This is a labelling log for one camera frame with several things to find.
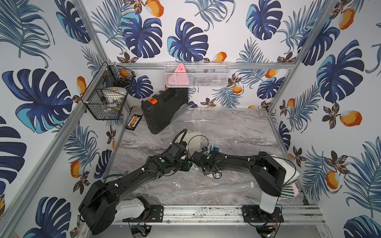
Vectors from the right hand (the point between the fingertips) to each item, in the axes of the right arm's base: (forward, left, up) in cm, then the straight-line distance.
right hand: (211, 167), depth 89 cm
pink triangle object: (+41, +19, +35) cm, 57 cm away
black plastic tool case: (+25, +32, +23) cm, 46 cm away
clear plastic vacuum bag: (-11, +10, -1) cm, 15 cm away
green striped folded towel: (-14, -39, +3) cm, 42 cm away
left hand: (-2, +12, +10) cm, 16 cm away
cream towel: (+5, +10, +21) cm, 24 cm away
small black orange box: (+34, +55, +2) cm, 65 cm away
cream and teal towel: (+9, -2, +6) cm, 11 cm away
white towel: (-5, -44, +4) cm, 44 cm away
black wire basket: (+26, +60, +32) cm, 73 cm away
